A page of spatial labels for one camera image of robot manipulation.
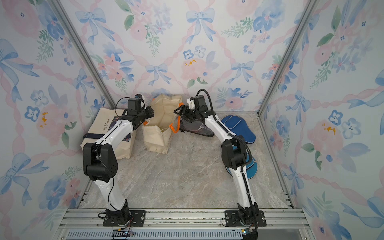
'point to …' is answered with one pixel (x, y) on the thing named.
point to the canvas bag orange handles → (156, 129)
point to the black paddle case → (197, 126)
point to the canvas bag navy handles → (98, 124)
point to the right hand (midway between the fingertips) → (177, 113)
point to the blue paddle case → (238, 125)
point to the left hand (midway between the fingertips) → (153, 108)
